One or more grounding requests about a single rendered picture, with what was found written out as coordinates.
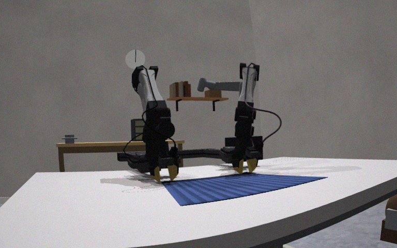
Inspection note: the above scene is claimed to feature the blue striped cloth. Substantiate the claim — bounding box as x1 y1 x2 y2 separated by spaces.
161 172 327 206

